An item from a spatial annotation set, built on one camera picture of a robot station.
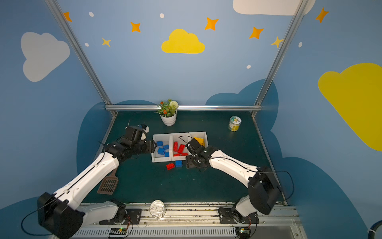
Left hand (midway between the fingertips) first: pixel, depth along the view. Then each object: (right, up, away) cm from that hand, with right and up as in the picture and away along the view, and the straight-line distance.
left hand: (152, 143), depth 81 cm
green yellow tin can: (+53, +12, +26) cm, 60 cm away
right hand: (+22, -11, +3) cm, 25 cm away
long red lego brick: (+15, -6, +18) cm, 24 cm away
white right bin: (+27, +4, +20) cm, 34 cm away
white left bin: (-2, -11, +14) cm, 17 cm away
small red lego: (+12, -10, +16) cm, 22 cm away
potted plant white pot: (+5, +14, +29) cm, 33 cm away
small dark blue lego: (+4, -5, +20) cm, 21 cm away
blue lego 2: (+14, -14, +10) cm, 22 cm away
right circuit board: (+48, -44, -8) cm, 66 cm away
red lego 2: (+8, -15, +10) cm, 20 cm away
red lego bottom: (+18, -9, +17) cm, 26 cm away
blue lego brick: (+1, -7, +14) cm, 16 cm away
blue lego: (+5, -9, +15) cm, 19 cm away
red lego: (+11, -4, +18) cm, 22 cm away
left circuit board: (-14, -43, -8) cm, 46 cm away
